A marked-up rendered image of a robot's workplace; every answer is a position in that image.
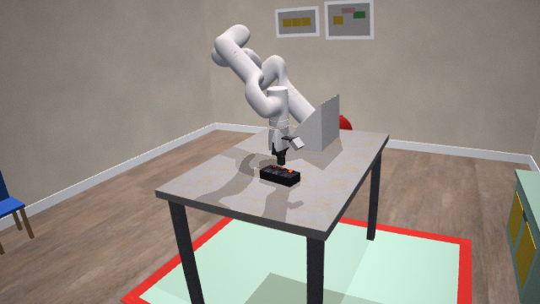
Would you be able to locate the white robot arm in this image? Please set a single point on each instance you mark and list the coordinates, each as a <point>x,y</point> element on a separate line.
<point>249,68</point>

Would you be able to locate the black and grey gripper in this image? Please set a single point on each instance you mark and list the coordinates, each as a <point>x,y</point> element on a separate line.
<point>277,145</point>

